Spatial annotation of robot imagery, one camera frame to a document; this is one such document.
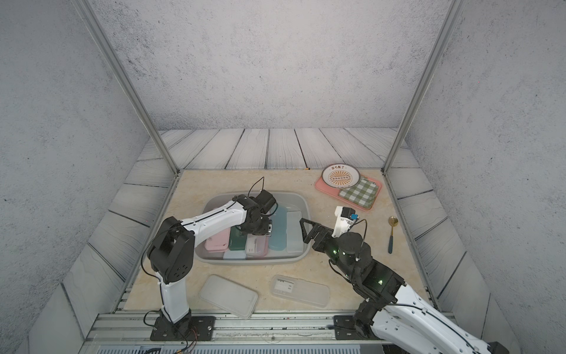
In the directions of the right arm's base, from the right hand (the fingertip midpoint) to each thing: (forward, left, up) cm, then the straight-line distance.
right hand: (309, 224), depth 67 cm
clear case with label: (-10, +3, -29) cm, 31 cm away
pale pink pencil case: (+5, +35, -21) cm, 41 cm away
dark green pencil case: (+7, +28, -23) cm, 37 cm away
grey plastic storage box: (+24, +3, -20) cm, 31 cm away
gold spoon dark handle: (+19, -39, -28) cm, 51 cm away
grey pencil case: (-13, +28, -26) cm, 41 cm away
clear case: (+4, +20, -22) cm, 30 cm away
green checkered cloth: (+34, -29, -27) cm, 52 cm away
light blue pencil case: (+2, +29, -25) cm, 38 cm away
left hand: (+10, +17, -23) cm, 30 cm away
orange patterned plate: (+47, -19, -28) cm, 58 cm away
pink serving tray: (+34, -15, -26) cm, 45 cm away
